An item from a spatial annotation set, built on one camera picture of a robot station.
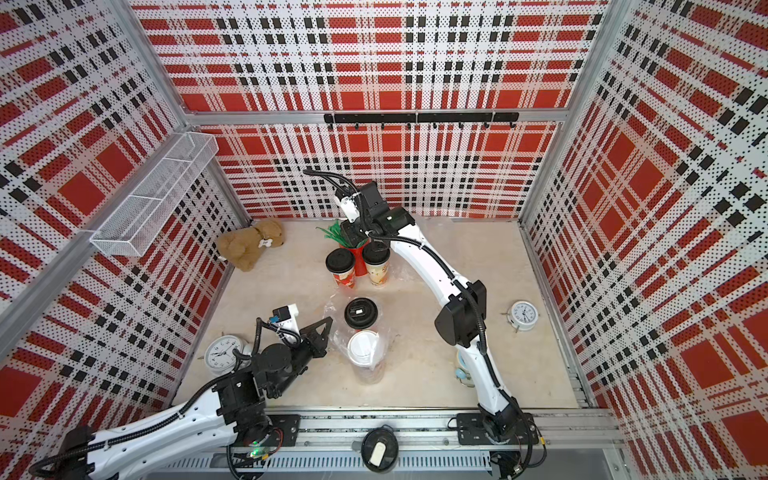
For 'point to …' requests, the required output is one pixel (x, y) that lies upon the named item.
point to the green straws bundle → (335, 232)
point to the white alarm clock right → (522, 315)
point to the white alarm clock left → (219, 357)
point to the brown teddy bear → (241, 247)
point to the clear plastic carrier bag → (341, 331)
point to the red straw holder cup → (360, 264)
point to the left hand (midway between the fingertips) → (337, 319)
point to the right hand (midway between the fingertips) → (351, 228)
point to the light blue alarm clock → (461, 372)
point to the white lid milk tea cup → (366, 354)
